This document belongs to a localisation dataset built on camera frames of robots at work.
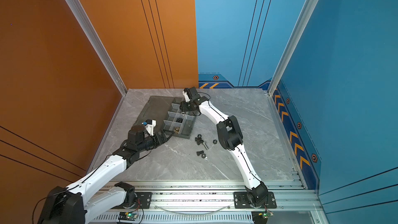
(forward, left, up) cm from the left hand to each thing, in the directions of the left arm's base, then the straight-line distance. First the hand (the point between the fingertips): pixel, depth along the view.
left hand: (170, 134), depth 82 cm
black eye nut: (+17, -2, -12) cm, 21 cm away
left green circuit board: (-35, +17, -15) cm, 41 cm away
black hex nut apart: (-7, -18, -12) cm, 23 cm away
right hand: (+24, -3, -6) cm, 25 cm away
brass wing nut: (+10, -1, -11) cm, 15 cm away
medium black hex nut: (+2, -25, -12) cm, 27 cm away
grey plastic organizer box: (+26, +10, -13) cm, 31 cm away
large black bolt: (+3, -15, -13) cm, 20 cm away
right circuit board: (-33, -47, -12) cm, 59 cm away
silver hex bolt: (0, -19, -12) cm, 22 cm away
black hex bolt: (-5, -15, -13) cm, 20 cm away
